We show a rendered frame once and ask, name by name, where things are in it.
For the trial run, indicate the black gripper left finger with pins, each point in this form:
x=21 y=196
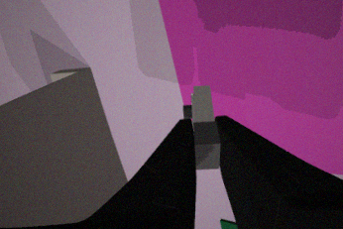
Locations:
x=161 y=194

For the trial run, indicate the green flat square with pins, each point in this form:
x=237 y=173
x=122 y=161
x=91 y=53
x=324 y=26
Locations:
x=228 y=224

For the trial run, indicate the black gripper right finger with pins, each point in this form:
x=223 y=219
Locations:
x=270 y=188

